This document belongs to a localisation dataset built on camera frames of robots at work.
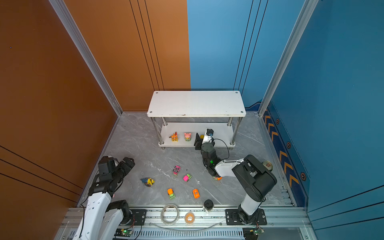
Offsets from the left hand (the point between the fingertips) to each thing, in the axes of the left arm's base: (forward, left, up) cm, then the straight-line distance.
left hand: (129, 162), depth 83 cm
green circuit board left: (-31, -3, -10) cm, 33 cm away
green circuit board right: (-31, -64, -9) cm, 72 cm away
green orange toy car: (-6, -50, -7) cm, 51 cm away
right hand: (+16, -40, +6) cm, 43 cm away
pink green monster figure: (+16, -32, +3) cm, 36 cm away
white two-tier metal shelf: (+13, -29, +25) cm, 40 cm away
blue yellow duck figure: (-9, -11, -6) cm, 15 cm away
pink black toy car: (-2, -26, -6) cm, 27 cm away
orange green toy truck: (-15, -25, -7) cm, 30 cm away
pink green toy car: (-6, -33, -7) cm, 34 cm away
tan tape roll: (-24, -36, -8) cm, 44 cm away
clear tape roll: (-25, -21, -10) cm, 34 cm away
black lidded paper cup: (-21, -44, +1) cm, 49 cm away
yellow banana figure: (+8, -41, +15) cm, 44 cm away
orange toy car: (-14, -38, -6) cm, 41 cm away
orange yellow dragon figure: (+15, -24, +3) cm, 29 cm away
